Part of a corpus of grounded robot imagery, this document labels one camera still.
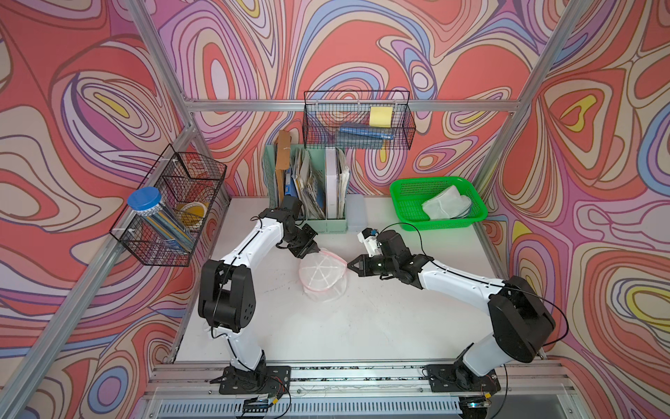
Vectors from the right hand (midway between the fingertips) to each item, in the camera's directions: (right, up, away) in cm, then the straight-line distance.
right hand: (351, 271), depth 84 cm
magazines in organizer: (-15, +31, +11) cm, 36 cm away
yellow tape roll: (-45, +19, -13) cm, 50 cm away
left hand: (-9, +8, +3) cm, 13 cm away
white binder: (-7, +32, +9) cm, 34 cm away
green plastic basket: (+29, +28, +34) cm, 53 cm away
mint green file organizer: (-10, +15, +20) cm, 27 cm away
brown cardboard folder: (-23, +36, +1) cm, 43 cm away
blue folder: (-22, +29, +10) cm, 38 cm away
